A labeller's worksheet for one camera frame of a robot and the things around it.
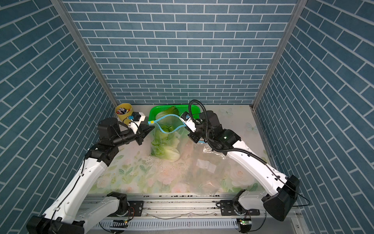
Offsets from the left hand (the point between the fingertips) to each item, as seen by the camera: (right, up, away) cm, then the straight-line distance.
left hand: (156, 127), depth 69 cm
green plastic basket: (+8, +12, +39) cm, 42 cm away
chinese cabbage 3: (+3, -15, +14) cm, 21 cm away
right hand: (+16, +1, +2) cm, 16 cm away
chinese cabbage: (+3, +10, +35) cm, 36 cm away
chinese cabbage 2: (+3, -6, +9) cm, 11 cm away
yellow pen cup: (-33, +10, +33) cm, 48 cm away
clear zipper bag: (+12, -1, +1) cm, 12 cm away
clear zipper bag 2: (+26, -27, +17) cm, 42 cm away
